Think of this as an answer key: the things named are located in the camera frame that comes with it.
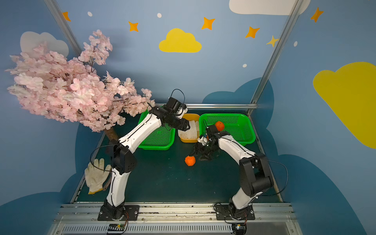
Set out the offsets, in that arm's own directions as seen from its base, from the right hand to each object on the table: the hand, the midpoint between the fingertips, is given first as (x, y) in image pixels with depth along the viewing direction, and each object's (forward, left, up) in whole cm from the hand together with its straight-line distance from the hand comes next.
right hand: (196, 155), depth 85 cm
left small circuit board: (-37, +39, -11) cm, 55 cm away
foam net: (+17, +3, -2) cm, 18 cm away
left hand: (+15, +7, +10) cm, 20 cm away
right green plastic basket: (+32, -32, -9) cm, 46 cm away
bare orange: (-1, +4, -5) cm, 6 cm away
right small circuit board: (-33, -23, -13) cm, 42 cm away
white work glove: (-13, +60, -8) cm, 62 cm away
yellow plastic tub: (+33, +5, -2) cm, 33 cm away
